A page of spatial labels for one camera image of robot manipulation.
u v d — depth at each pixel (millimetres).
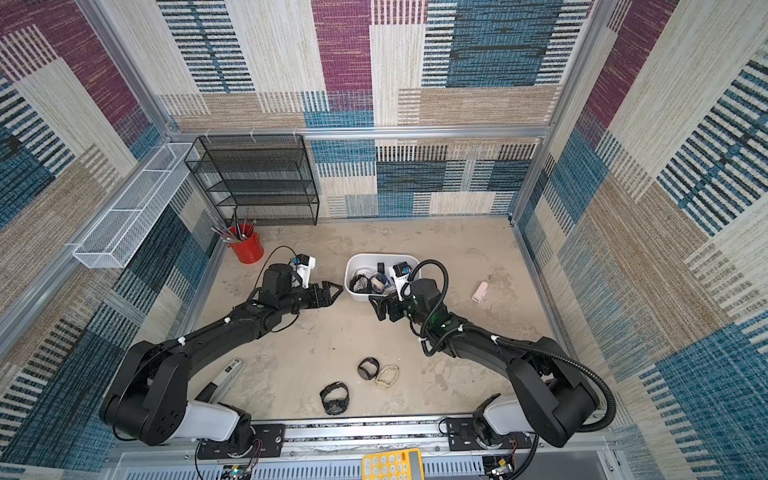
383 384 807
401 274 733
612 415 402
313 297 777
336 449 728
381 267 1043
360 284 997
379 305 749
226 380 800
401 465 688
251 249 1051
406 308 740
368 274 996
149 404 425
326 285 790
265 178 1087
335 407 745
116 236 715
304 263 796
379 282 982
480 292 967
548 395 423
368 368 840
